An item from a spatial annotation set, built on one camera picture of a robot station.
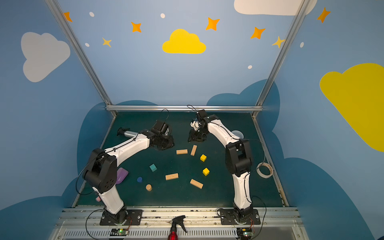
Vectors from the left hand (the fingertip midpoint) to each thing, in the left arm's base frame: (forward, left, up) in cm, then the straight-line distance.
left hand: (176, 144), depth 91 cm
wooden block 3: (-16, +2, -10) cm, 20 cm away
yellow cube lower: (-14, -18, -8) cm, 25 cm away
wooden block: (0, -3, -10) cm, 10 cm away
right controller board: (-44, -36, -11) cm, 58 cm away
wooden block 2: (+2, -11, -9) cm, 14 cm away
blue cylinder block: (-19, +21, -10) cm, 30 cm away
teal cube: (-12, +14, -9) cm, 20 cm away
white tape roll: (-9, -55, -7) cm, 56 cm away
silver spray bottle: (+13, +37, -7) cm, 40 cm away
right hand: (+4, -10, 0) cm, 10 cm away
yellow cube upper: (-4, -17, -9) cm, 20 cm away
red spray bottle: (-45, -2, -7) cm, 46 cm away
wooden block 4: (-20, -13, -10) cm, 26 cm away
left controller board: (-44, +25, -10) cm, 51 cm away
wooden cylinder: (-24, +14, -8) cm, 29 cm away
